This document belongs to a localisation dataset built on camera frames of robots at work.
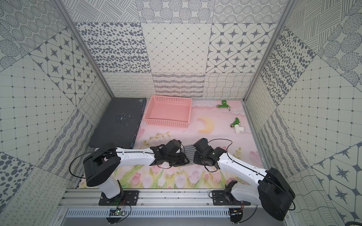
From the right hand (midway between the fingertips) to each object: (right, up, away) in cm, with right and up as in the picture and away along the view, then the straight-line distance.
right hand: (197, 160), depth 83 cm
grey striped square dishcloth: (-5, +5, +4) cm, 8 cm away
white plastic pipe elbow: (+31, +17, +17) cm, 39 cm away
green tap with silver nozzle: (+25, +35, +32) cm, 54 cm away
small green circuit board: (-42, -22, -13) cm, 49 cm away
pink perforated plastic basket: (-21, +30, +28) cm, 46 cm away
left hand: (-5, +2, 0) cm, 5 cm away
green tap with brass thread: (+31, +22, +21) cm, 43 cm away
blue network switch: (-56, +21, +18) cm, 62 cm away
